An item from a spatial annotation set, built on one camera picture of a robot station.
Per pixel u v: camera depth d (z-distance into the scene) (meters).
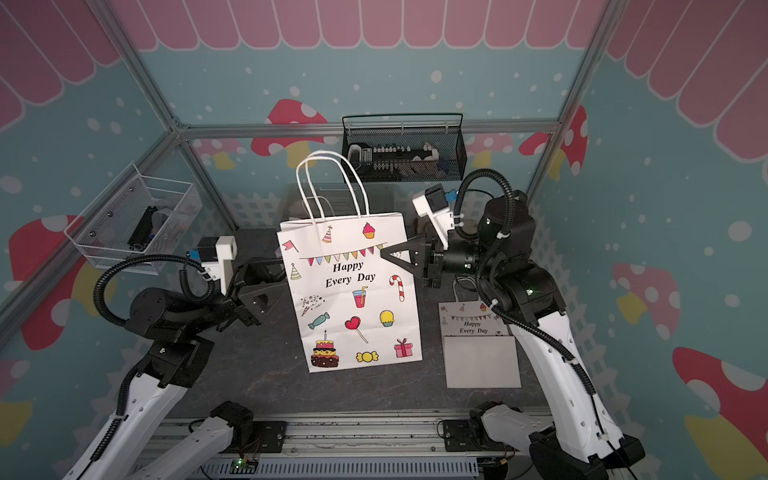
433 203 0.42
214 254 0.44
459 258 0.45
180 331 0.45
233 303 0.45
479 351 0.85
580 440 0.36
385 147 0.92
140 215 0.76
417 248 0.45
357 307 0.51
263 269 0.53
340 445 0.74
